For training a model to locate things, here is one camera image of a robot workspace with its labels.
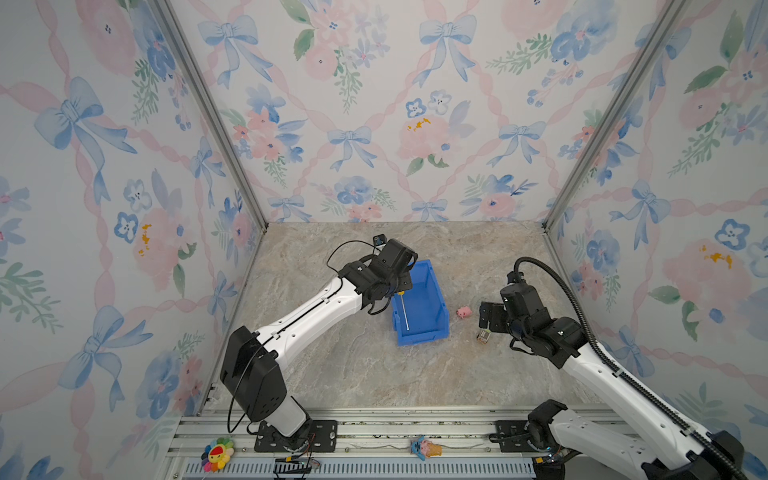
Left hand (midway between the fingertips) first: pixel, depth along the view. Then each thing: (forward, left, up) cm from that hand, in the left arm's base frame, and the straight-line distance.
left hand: (405, 275), depth 80 cm
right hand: (-7, -24, -5) cm, 25 cm away
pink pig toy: (0, -20, -19) cm, 27 cm away
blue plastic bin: (+1, -8, -21) cm, 23 cm away
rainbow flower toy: (-38, +45, -19) cm, 62 cm away
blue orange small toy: (-37, -4, -18) cm, 42 cm away
